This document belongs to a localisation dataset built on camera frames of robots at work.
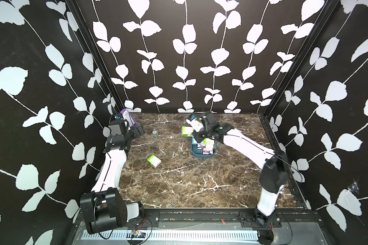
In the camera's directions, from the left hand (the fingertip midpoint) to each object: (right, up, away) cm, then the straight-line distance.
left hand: (135, 124), depth 83 cm
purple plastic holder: (-9, +2, +22) cm, 24 cm away
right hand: (+31, -3, +2) cm, 32 cm away
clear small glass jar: (+6, -6, +21) cm, 22 cm away
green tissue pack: (+29, -4, 0) cm, 29 cm away
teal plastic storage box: (+36, -18, +13) cm, 42 cm away
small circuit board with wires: (+5, -52, -13) cm, 53 cm away
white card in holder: (-12, +6, +15) cm, 20 cm away
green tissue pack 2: (+8, -22, +10) cm, 26 cm away
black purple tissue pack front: (+43, -16, +15) cm, 48 cm away
